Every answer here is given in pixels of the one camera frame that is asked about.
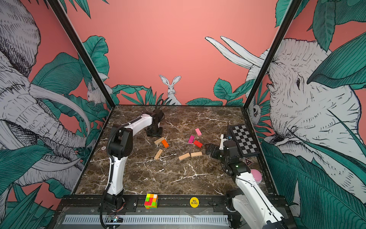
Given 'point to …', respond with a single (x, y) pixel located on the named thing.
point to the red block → (198, 143)
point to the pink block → (198, 131)
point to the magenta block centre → (191, 139)
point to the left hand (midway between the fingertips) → (159, 134)
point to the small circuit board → (113, 218)
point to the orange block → (165, 143)
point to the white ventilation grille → (149, 219)
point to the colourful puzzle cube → (151, 202)
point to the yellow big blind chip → (194, 202)
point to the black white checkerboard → (244, 140)
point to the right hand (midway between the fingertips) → (210, 144)
